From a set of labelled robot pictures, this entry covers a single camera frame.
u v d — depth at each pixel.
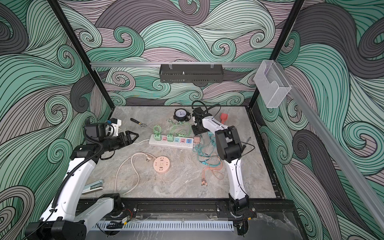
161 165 0.86
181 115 1.12
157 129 1.01
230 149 0.58
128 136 0.66
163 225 0.70
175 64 0.93
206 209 0.74
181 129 1.07
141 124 1.09
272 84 0.78
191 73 0.95
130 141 0.66
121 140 0.65
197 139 0.98
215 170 0.87
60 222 0.37
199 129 0.90
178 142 0.96
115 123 0.68
